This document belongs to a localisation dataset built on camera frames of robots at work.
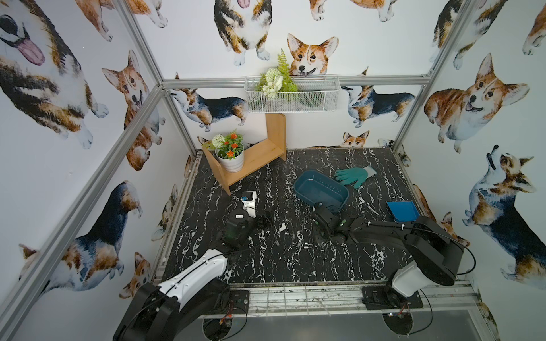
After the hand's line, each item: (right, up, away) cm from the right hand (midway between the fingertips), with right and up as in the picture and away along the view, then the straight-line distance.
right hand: (319, 225), depth 90 cm
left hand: (-23, +11, -6) cm, 26 cm away
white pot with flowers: (-39, +32, +3) cm, 50 cm away
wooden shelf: (-30, +31, +23) cm, 49 cm away
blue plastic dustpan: (+39, +5, +6) cm, 40 cm away
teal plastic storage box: (0, +15, +14) cm, 20 cm away
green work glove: (+22, +20, +19) cm, 35 cm away
